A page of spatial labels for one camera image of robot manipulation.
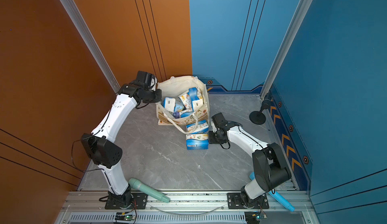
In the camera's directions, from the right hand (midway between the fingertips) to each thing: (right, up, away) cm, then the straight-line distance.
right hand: (211, 139), depth 89 cm
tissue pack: (-7, +7, +1) cm, 11 cm away
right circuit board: (+19, -32, -19) cm, 42 cm away
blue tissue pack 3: (-10, +26, -5) cm, 28 cm away
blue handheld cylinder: (+30, -24, -14) cm, 41 cm away
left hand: (-29, +27, -4) cm, 39 cm away
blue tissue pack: (-8, 0, -4) cm, 9 cm away
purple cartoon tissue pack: (-21, +15, +3) cm, 26 cm away
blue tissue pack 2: (-25, +22, 0) cm, 33 cm away
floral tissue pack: (-15, +24, +5) cm, 29 cm away
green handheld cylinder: (-39, -20, -13) cm, 46 cm away
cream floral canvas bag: (-23, +32, +4) cm, 40 cm away
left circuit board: (-45, -34, -17) cm, 58 cm away
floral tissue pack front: (-15, +16, -2) cm, 22 cm away
